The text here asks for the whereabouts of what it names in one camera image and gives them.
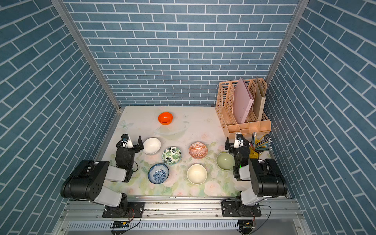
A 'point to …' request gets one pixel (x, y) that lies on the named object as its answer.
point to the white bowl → (152, 146)
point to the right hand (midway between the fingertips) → (237, 138)
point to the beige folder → (259, 100)
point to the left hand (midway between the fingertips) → (135, 136)
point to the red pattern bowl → (198, 150)
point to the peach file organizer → (224, 105)
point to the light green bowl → (225, 161)
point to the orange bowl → (165, 118)
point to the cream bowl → (197, 174)
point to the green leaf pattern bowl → (171, 155)
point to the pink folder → (243, 101)
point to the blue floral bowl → (158, 173)
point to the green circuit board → (120, 224)
